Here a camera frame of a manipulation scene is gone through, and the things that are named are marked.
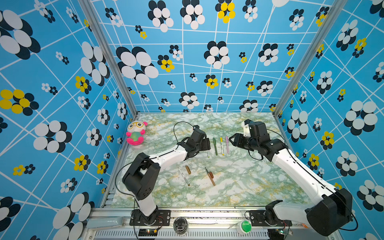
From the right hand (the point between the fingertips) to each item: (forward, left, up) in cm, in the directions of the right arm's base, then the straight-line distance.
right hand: (231, 140), depth 80 cm
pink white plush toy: (+17, +61, -12) cm, 65 cm away
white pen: (-13, +27, -19) cm, 35 cm away
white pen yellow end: (+12, +2, -18) cm, 22 cm away
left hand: (+4, +13, -7) cm, 16 cm away
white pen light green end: (+2, +12, -19) cm, 22 cm away
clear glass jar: (-38, +25, -9) cm, 47 cm away
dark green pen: (+10, +7, -19) cm, 23 cm away
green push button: (-38, -2, -10) cm, 39 cm away
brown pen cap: (-9, +24, -19) cm, 32 cm away
